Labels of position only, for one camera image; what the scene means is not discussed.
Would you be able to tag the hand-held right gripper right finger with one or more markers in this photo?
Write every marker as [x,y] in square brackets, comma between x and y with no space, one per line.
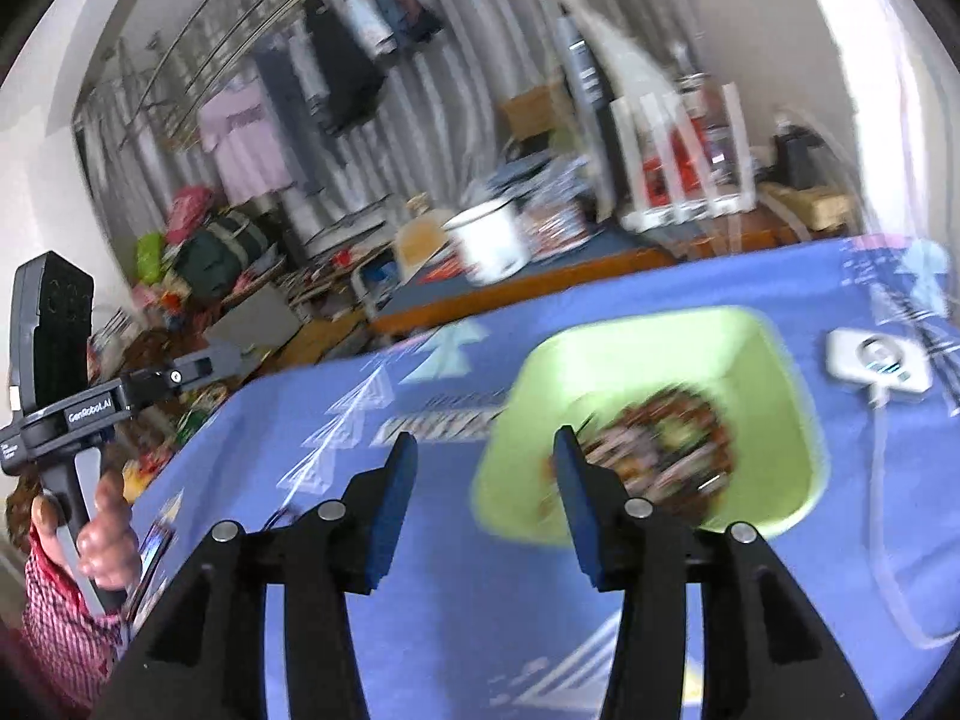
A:
[577,510]

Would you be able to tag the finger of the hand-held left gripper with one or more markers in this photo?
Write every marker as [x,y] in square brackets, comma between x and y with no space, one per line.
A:
[184,375]

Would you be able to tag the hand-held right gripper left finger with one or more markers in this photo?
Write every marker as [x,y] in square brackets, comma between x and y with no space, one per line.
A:
[390,517]

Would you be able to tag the light green plastic tray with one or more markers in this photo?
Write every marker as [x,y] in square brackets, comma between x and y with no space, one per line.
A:
[675,352]

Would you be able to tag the person's left forearm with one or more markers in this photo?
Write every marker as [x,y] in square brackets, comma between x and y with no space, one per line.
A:
[60,615]

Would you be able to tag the person's left hand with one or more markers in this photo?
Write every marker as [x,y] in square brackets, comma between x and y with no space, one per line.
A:
[112,547]

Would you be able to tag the grey box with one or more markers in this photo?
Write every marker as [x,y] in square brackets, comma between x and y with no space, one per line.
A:
[255,326]

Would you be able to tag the green plastic bag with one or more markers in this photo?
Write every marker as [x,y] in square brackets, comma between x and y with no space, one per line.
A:
[150,255]

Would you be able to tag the dark green duffel bag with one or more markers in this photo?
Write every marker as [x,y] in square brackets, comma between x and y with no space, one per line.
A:
[217,255]

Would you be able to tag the blue printed bed sheet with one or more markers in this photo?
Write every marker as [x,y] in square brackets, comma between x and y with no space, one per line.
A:
[487,615]

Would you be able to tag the red plastic bag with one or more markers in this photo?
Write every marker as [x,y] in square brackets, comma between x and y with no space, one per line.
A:
[187,210]

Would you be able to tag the smartphone with lit screen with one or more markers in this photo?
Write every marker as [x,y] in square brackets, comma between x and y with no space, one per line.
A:
[154,551]

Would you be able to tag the wooden desk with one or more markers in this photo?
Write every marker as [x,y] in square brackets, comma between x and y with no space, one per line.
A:
[525,289]

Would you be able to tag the pink t-shirt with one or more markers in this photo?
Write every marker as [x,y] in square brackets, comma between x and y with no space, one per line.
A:
[244,142]

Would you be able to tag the yellow sack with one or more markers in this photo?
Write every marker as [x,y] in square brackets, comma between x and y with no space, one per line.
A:
[420,240]

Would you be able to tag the white enamel mug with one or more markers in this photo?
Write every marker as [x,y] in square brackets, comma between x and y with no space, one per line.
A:
[487,240]

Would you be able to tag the white router with antennas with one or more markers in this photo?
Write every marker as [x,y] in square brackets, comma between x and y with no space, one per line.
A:
[675,214]

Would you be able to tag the white power bank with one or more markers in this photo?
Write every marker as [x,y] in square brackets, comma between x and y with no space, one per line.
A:
[847,352]

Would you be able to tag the dark hanging jacket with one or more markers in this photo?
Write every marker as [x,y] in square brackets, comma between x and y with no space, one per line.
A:
[345,75]

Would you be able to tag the grey curtain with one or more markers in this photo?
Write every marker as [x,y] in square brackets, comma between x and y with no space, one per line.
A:
[450,90]

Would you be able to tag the cardboard box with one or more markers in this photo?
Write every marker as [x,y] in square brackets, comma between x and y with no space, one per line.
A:
[532,112]

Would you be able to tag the hanging blue shirts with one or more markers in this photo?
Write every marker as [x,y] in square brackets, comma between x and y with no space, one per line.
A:
[390,15]

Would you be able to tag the black charger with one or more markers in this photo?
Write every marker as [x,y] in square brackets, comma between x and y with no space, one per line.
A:
[802,157]

